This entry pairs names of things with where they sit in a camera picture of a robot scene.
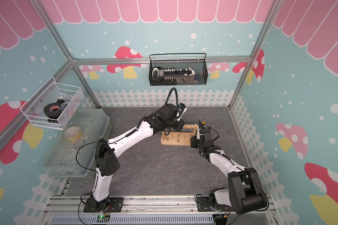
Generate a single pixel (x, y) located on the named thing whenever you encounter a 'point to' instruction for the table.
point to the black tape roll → (52, 110)
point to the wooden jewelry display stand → (179, 138)
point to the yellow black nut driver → (204, 122)
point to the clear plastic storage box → (72, 153)
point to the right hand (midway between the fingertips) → (192, 138)
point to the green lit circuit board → (103, 218)
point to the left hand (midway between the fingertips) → (182, 124)
